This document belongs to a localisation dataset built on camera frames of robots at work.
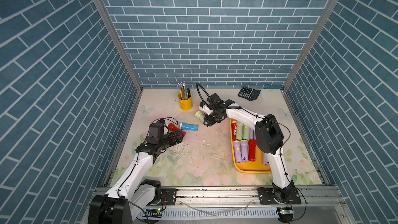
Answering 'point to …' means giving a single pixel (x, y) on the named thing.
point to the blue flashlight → (188, 126)
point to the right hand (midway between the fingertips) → (207, 121)
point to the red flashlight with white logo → (233, 125)
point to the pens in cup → (185, 93)
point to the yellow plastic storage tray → (257, 167)
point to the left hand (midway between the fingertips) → (181, 136)
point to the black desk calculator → (251, 94)
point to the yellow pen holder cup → (185, 104)
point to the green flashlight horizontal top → (200, 115)
